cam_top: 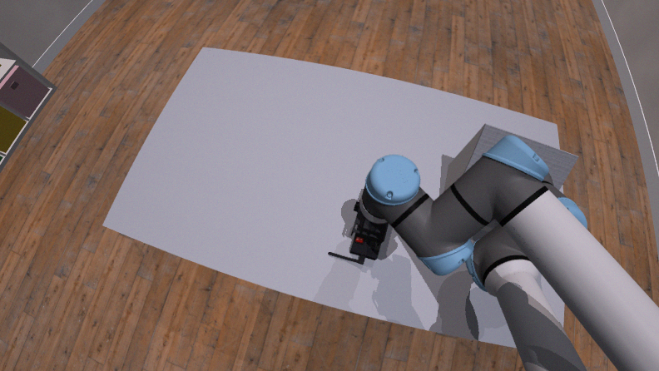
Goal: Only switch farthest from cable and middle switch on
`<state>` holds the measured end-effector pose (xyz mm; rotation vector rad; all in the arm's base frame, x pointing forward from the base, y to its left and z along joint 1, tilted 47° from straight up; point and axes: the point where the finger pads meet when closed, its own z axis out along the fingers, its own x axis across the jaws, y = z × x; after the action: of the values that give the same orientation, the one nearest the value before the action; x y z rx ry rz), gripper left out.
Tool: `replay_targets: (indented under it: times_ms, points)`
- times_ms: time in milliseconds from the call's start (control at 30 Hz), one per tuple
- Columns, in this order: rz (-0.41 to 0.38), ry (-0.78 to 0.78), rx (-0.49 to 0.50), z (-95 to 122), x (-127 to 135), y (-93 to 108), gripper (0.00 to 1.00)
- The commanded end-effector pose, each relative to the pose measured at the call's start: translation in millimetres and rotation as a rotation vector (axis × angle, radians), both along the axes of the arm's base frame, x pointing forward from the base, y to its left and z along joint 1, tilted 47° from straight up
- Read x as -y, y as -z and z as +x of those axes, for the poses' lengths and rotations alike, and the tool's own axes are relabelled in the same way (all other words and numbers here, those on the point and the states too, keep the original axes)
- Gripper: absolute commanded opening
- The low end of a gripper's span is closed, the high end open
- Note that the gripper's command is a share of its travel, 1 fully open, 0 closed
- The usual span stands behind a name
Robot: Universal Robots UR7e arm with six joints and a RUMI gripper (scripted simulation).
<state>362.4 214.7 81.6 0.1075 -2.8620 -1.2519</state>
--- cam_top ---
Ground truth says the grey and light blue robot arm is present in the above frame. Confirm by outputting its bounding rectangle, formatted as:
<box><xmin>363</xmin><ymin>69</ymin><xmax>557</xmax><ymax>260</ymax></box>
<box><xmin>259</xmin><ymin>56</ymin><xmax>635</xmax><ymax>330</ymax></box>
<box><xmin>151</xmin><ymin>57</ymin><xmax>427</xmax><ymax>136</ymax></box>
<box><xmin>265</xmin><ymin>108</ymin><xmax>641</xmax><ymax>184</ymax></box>
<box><xmin>359</xmin><ymin>136</ymin><xmax>659</xmax><ymax>371</ymax></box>

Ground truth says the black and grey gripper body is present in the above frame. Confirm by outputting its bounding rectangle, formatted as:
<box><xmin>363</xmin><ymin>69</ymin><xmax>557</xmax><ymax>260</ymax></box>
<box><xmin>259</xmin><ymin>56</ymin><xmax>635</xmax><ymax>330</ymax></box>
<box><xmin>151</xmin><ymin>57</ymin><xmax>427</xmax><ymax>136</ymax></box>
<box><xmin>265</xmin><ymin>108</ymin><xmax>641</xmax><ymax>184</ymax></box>
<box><xmin>351</xmin><ymin>207</ymin><xmax>389</xmax><ymax>244</ymax></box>

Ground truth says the black power strip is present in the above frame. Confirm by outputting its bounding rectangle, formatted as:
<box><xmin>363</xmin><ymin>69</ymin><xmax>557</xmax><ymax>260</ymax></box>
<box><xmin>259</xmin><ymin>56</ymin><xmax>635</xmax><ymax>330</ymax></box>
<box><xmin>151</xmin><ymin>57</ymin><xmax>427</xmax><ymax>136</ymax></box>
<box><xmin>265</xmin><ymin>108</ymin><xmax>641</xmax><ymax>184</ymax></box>
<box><xmin>329</xmin><ymin>236</ymin><xmax>381</xmax><ymax>265</ymax></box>

